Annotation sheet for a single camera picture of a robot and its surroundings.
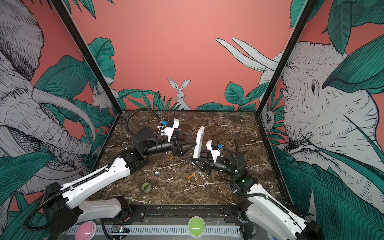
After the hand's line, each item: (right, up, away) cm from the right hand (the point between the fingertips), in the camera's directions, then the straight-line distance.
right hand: (193, 157), depth 65 cm
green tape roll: (-26, -22, +17) cm, 38 cm away
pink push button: (-50, -35, +3) cm, 61 cm away
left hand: (0, +9, -5) cm, 10 cm away
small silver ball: (-22, -15, +22) cm, 34 cm away
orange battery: (-1, -16, +23) cm, 28 cm away
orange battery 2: (-15, -7, +30) cm, 34 cm away
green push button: (+1, -33, +4) cm, 34 cm away
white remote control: (+2, +2, -2) cm, 4 cm away
